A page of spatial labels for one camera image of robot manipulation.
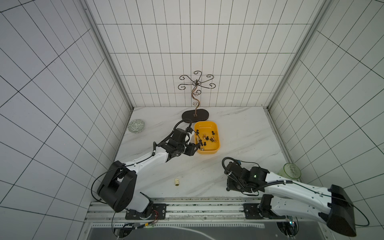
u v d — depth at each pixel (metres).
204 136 1.00
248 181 0.56
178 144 0.66
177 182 0.81
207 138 1.00
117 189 0.42
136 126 1.07
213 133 1.03
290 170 0.89
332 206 0.40
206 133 1.03
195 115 1.13
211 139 1.00
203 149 0.93
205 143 0.98
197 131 1.04
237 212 0.74
